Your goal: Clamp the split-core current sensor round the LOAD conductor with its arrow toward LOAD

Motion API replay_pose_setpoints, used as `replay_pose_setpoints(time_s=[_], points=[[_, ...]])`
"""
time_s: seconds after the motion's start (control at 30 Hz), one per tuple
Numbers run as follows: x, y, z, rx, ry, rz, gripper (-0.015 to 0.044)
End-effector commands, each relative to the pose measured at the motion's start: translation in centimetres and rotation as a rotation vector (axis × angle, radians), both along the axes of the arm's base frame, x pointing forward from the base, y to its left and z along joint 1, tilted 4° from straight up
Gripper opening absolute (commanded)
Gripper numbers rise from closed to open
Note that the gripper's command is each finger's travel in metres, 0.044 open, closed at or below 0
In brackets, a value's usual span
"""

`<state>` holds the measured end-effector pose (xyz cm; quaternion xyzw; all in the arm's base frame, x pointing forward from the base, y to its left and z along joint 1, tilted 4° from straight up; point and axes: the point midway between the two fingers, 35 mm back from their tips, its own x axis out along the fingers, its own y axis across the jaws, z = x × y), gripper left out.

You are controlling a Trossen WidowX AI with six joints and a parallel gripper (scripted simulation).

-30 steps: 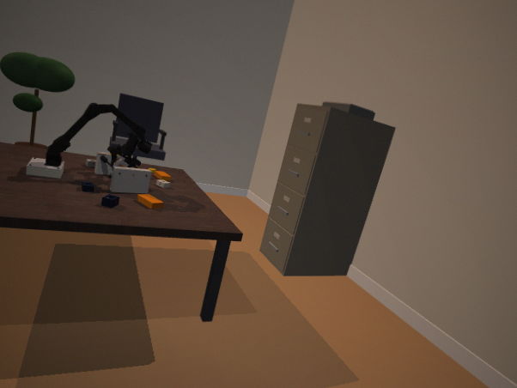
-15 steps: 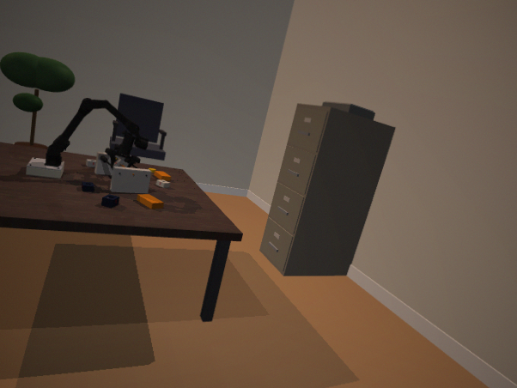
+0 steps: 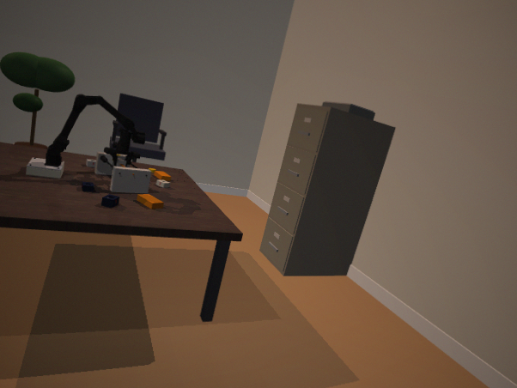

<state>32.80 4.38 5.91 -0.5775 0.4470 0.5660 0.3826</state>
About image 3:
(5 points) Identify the orange rectangular block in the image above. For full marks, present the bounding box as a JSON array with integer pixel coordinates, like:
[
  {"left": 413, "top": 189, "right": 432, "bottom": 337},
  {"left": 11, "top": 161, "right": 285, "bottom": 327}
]
[
  {"left": 137, "top": 194, "right": 163, "bottom": 209},
  {"left": 155, "top": 171, "right": 171, "bottom": 181}
]

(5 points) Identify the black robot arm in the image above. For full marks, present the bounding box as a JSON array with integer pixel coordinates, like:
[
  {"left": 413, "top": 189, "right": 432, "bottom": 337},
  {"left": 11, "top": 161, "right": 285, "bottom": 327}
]
[{"left": 44, "top": 94, "right": 145, "bottom": 167}]

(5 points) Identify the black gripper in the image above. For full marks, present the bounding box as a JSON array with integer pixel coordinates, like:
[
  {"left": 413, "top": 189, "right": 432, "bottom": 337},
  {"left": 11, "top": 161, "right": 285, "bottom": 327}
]
[{"left": 104, "top": 140, "right": 140, "bottom": 166}]

